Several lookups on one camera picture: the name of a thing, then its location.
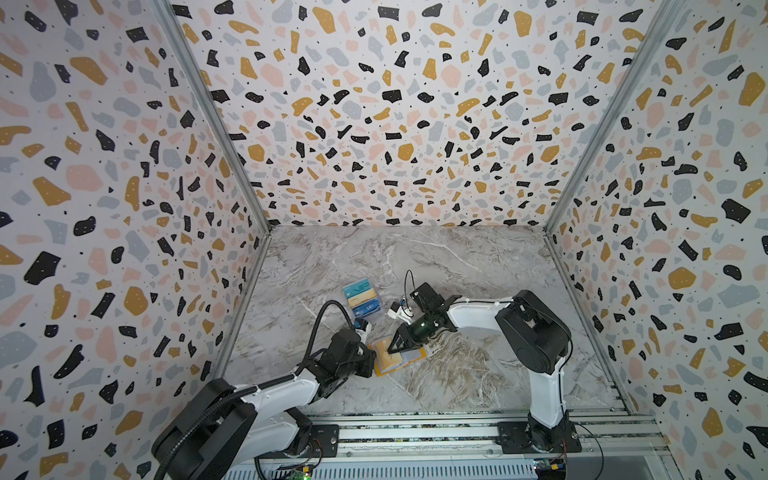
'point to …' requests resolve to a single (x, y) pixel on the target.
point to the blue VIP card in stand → (366, 308)
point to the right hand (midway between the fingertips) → (391, 347)
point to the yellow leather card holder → (407, 357)
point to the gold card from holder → (386, 360)
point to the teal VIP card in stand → (356, 288)
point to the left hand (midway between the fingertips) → (382, 352)
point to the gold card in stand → (358, 299)
